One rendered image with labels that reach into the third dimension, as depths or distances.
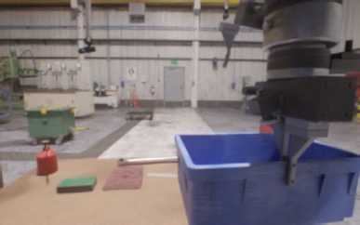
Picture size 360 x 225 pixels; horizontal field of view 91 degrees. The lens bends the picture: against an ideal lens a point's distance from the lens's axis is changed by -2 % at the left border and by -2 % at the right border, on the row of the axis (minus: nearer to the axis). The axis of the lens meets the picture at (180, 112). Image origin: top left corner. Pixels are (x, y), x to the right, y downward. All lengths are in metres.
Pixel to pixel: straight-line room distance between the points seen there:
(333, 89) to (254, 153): 0.30
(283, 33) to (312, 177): 0.22
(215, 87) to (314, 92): 10.17
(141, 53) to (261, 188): 10.31
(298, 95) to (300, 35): 0.07
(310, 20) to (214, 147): 0.31
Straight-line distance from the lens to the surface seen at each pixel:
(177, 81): 10.08
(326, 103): 0.24
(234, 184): 0.29
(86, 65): 6.45
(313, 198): 0.38
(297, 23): 0.27
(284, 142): 0.31
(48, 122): 3.32
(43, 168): 1.00
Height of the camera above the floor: 0.84
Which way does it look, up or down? 7 degrees down
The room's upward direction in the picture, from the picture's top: 1 degrees clockwise
